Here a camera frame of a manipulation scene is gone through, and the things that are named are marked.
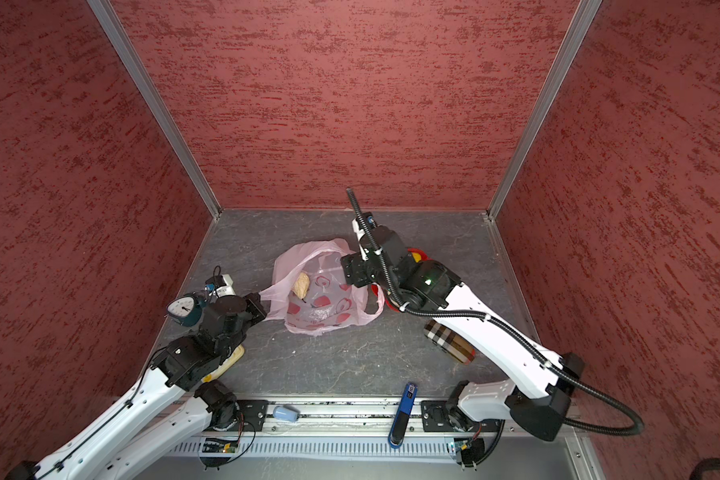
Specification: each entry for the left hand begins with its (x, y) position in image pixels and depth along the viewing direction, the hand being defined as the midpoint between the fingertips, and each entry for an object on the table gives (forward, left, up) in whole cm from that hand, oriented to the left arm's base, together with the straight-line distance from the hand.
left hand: (262, 301), depth 77 cm
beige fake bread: (+12, -6, -13) cm, 19 cm away
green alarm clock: (+3, +28, -13) cm, 31 cm away
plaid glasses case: (-5, -52, -13) cm, 54 cm away
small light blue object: (-23, -7, -17) cm, 29 cm away
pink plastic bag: (+12, -9, -16) cm, 22 cm away
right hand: (+3, -25, +14) cm, 28 cm away
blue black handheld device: (-28, -35, -12) cm, 46 cm away
